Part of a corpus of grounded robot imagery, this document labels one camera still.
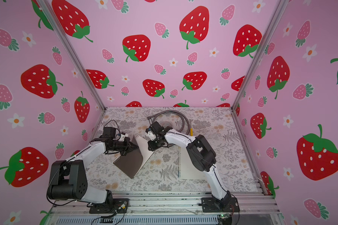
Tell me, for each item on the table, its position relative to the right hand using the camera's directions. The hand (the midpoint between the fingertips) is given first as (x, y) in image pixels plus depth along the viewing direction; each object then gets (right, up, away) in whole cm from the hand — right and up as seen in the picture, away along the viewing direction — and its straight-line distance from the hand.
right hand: (153, 145), depth 94 cm
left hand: (-8, +1, -7) cm, 11 cm away
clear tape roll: (+9, +14, +13) cm, 21 cm away
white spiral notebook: (+23, -14, -8) cm, 28 cm away
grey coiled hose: (-5, +19, +21) cm, 29 cm away
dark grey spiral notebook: (-12, -10, -4) cm, 17 cm away
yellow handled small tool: (+28, +8, +12) cm, 31 cm away
